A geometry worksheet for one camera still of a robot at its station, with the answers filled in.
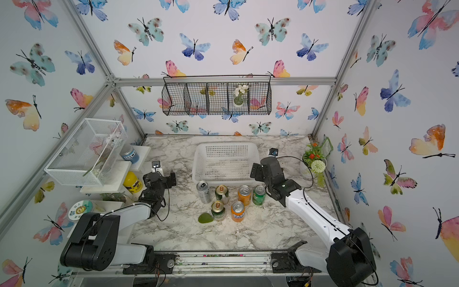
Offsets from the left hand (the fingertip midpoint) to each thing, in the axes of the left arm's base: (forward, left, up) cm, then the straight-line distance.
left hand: (163, 169), depth 91 cm
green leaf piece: (-21, -21, -9) cm, 32 cm away
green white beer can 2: (-21, -28, -1) cm, 35 cm away
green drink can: (-15, -47, -1) cm, 49 cm away
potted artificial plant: (+1, -76, +4) cm, 76 cm away
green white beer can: (-13, -30, -1) cm, 33 cm away
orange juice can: (-15, -40, -1) cm, 42 cm away
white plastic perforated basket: (+11, -30, -11) cm, 34 cm away
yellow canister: (-6, +14, -2) cm, 16 cm away
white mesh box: (-5, +23, +18) cm, 30 cm away
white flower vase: (+29, -39, +21) cm, 53 cm away
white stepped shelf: (-14, +21, -1) cm, 25 cm away
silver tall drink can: (-14, -22, +2) cm, 26 cm away
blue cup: (+1, +12, +11) cm, 17 cm away
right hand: (-4, -49, +8) cm, 50 cm away
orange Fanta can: (-22, -37, -2) cm, 43 cm away
